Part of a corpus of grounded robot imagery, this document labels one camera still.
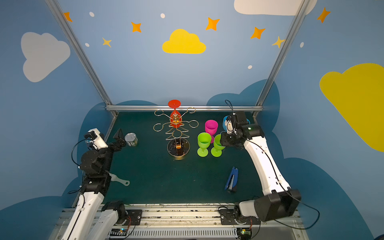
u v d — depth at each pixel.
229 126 0.70
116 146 0.64
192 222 0.73
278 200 0.39
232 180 0.86
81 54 0.85
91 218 0.47
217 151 0.99
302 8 0.70
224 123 0.99
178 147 0.99
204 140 0.93
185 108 0.83
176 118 0.78
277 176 0.42
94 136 0.58
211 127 0.94
